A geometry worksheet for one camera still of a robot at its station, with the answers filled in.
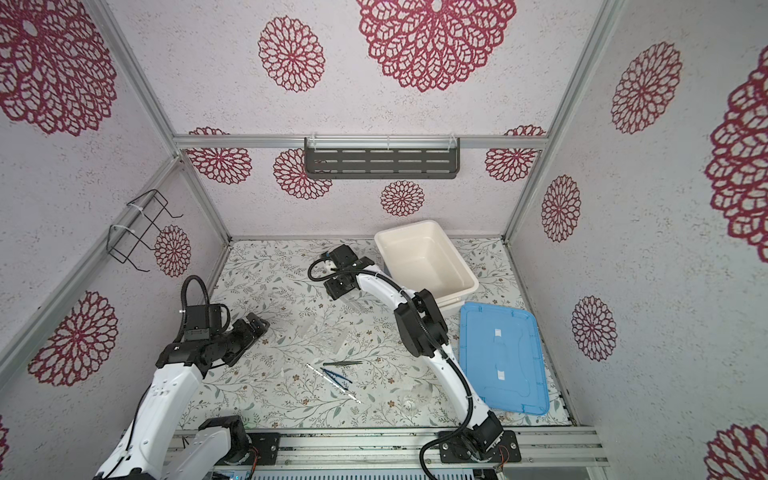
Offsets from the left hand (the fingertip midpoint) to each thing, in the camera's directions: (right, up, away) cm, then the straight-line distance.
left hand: (260, 338), depth 82 cm
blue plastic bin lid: (+70, -8, +9) cm, 71 cm away
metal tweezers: (+22, -9, +7) cm, 25 cm away
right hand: (+17, +15, +20) cm, 30 cm away
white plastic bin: (+47, +24, +32) cm, 62 cm away
